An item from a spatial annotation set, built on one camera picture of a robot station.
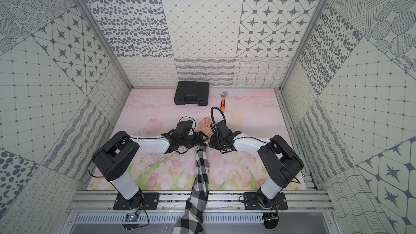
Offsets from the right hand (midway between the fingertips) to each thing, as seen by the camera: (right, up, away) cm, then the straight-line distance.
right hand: (211, 145), depth 90 cm
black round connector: (+27, -28, -19) cm, 43 cm away
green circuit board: (-36, -27, -18) cm, 49 cm away
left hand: (-1, +2, -2) cm, 3 cm away
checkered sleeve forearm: (-7, -25, -24) cm, 35 cm away
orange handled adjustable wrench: (+8, +30, +28) cm, 42 cm away
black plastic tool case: (-15, +32, +25) cm, 43 cm away
